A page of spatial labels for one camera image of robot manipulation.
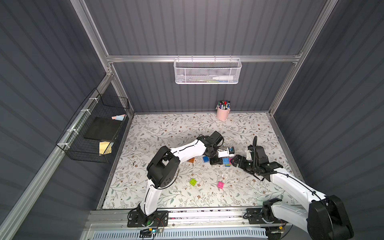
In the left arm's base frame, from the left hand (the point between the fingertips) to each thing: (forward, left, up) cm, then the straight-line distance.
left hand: (222, 161), depth 87 cm
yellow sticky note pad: (-7, +54, +28) cm, 61 cm away
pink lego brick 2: (-12, +2, -4) cm, 13 cm away
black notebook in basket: (+8, +63, +22) cm, 67 cm away
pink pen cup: (+41, -5, -2) cm, 41 cm away
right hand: (-2, -8, +1) cm, 8 cm away
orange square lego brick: (+4, +18, -5) cm, 19 cm away
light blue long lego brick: (0, -2, +1) cm, 2 cm away
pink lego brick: (-2, -4, +2) cm, 5 cm away
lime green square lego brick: (-10, +18, -5) cm, 21 cm away
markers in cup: (+41, -5, +8) cm, 42 cm away
